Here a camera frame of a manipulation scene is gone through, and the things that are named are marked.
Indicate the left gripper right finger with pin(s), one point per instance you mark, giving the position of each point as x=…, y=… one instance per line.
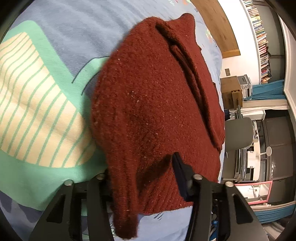
x=236, y=219

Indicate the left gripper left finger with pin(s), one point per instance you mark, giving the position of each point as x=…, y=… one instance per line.
x=61, y=220

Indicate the dark red knitted sweater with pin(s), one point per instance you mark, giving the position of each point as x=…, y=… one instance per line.
x=154, y=97

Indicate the grey office chair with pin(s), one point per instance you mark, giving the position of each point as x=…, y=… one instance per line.
x=239, y=137

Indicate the wooden desk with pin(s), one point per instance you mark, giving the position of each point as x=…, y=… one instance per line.
x=231, y=92

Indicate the white storage boxes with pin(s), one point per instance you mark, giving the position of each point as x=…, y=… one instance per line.
x=246, y=86

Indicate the teal curtain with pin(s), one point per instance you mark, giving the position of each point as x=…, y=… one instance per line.
x=268, y=91

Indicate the bookshelf with books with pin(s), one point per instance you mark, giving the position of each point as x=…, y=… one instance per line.
x=261, y=40

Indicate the blue monster print bedspread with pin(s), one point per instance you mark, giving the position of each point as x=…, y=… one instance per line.
x=50, y=61

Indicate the wooden headboard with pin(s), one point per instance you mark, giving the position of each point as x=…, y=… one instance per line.
x=219, y=26

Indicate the pink frame stand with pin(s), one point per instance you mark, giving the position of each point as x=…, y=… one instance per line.
x=255, y=193

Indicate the wall socket plate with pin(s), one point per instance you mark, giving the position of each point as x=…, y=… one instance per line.
x=227, y=71

